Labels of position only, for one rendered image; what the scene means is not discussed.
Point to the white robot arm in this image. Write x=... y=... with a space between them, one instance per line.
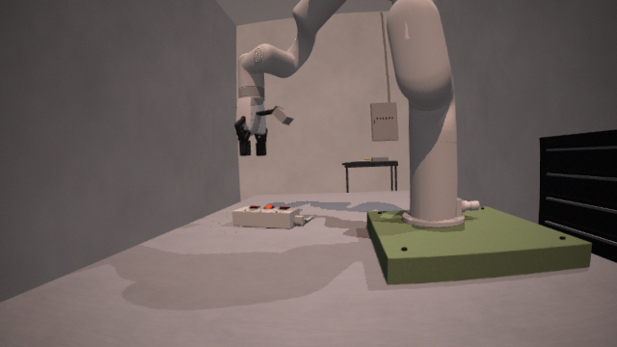
x=423 y=74

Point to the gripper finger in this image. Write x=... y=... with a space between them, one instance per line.
x=261 y=144
x=243 y=138

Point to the white power strip body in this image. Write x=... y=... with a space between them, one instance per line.
x=269 y=216

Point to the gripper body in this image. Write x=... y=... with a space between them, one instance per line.
x=246 y=107

